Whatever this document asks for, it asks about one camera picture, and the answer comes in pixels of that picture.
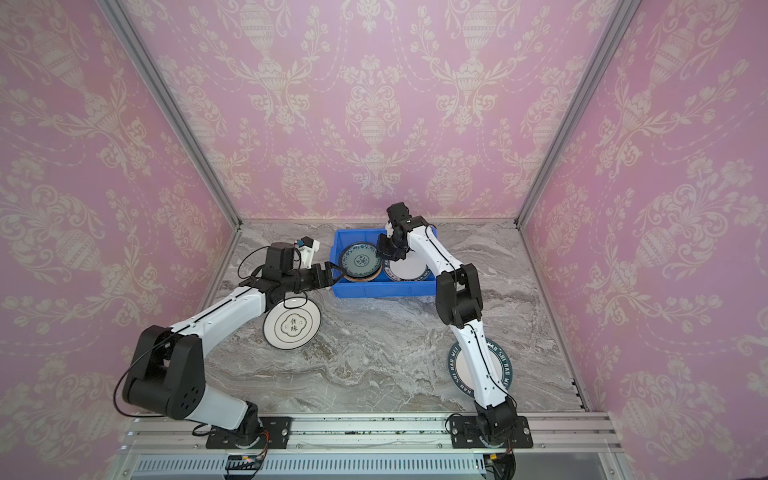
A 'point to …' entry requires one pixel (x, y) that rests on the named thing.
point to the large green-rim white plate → (458, 370)
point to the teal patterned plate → (360, 259)
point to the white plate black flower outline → (291, 322)
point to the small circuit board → (245, 461)
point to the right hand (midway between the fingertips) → (379, 253)
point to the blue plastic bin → (383, 286)
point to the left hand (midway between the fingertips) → (338, 274)
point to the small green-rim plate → (410, 268)
